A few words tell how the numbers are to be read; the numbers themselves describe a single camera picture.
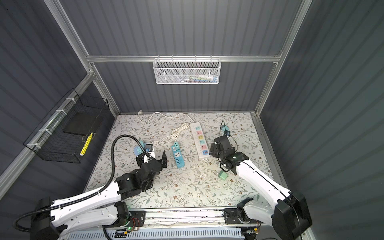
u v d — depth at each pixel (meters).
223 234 0.74
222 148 0.62
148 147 0.62
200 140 1.02
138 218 0.72
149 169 0.54
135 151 0.96
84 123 0.75
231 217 0.74
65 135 0.72
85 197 0.46
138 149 0.91
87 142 0.70
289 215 0.39
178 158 0.92
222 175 0.87
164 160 0.69
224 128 1.08
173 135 1.05
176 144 0.94
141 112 1.23
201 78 0.92
